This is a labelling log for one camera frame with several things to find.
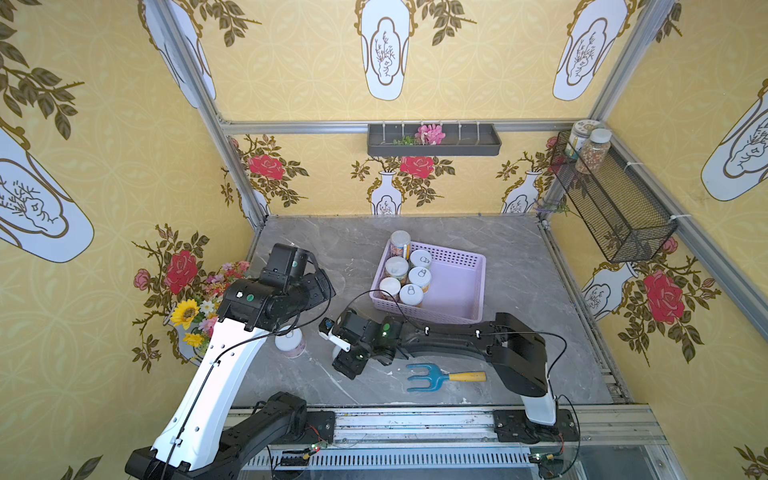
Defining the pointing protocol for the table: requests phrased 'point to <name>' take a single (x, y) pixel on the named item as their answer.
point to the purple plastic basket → (455, 294)
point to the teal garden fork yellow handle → (436, 378)
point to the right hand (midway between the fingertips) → (347, 340)
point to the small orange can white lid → (390, 285)
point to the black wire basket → (624, 216)
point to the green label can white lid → (397, 267)
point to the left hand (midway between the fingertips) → (303, 292)
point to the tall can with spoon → (400, 242)
